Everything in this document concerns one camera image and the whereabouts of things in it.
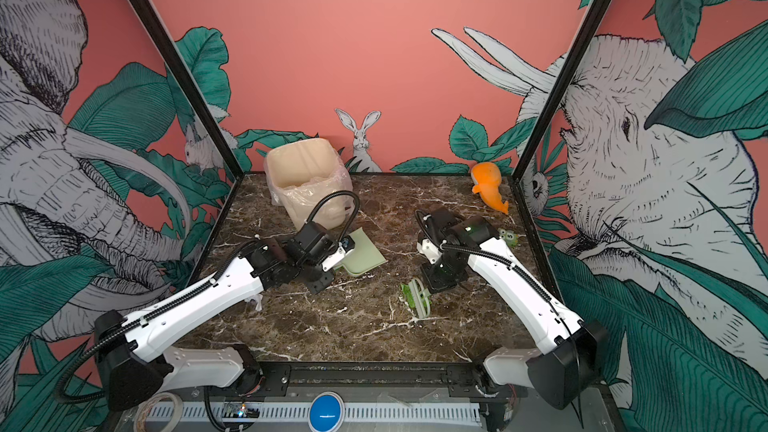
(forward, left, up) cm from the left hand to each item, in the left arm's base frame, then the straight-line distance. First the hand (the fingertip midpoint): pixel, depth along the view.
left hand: (329, 267), depth 76 cm
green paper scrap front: (-4, -22, -12) cm, 25 cm away
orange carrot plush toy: (+40, -55, -10) cm, 68 cm away
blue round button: (-30, 0, -15) cm, 33 cm away
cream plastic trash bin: (+39, +14, -4) cm, 42 cm away
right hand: (-6, -25, +1) cm, 26 cm away
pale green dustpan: (+4, -9, -1) cm, 10 cm away
